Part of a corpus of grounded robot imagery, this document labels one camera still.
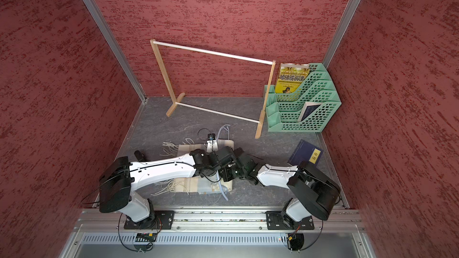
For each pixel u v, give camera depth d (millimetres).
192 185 816
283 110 1129
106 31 868
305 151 947
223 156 605
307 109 945
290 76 1057
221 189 769
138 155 888
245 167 670
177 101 1170
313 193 439
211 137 710
